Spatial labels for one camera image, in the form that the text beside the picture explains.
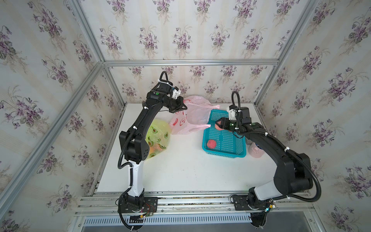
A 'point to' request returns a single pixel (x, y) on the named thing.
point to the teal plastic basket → (227, 144)
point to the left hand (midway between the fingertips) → (187, 107)
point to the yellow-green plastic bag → (158, 136)
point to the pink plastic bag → (195, 117)
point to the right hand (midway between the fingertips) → (222, 122)
